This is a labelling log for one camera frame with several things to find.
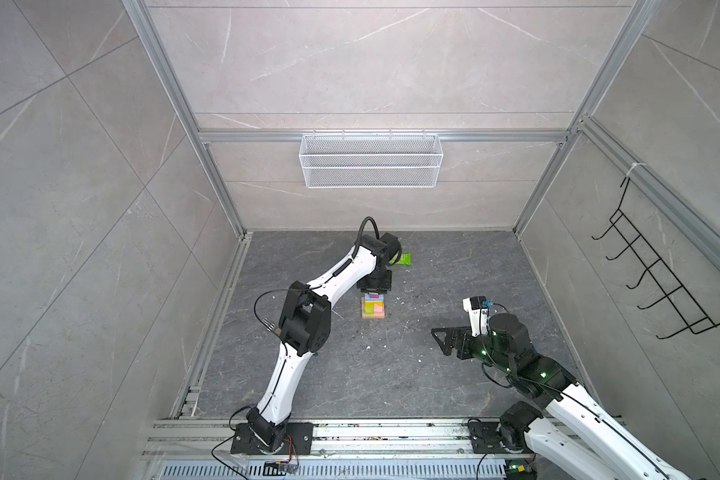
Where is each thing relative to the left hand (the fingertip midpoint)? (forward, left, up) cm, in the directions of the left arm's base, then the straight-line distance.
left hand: (379, 285), depth 94 cm
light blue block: (-4, +3, -2) cm, 5 cm away
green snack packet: (+16, -12, -8) cm, 22 cm away
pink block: (-6, 0, -6) cm, 9 cm away
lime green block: (-5, +3, -6) cm, 9 cm away
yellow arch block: (-4, 0, -5) cm, 6 cm away
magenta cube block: (-4, +2, -1) cm, 4 cm away
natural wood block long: (-7, +3, -8) cm, 11 cm away
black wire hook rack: (-27, -61, +25) cm, 72 cm away
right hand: (-19, -15, +7) cm, 25 cm away
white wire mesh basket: (+37, +1, +21) cm, 43 cm away
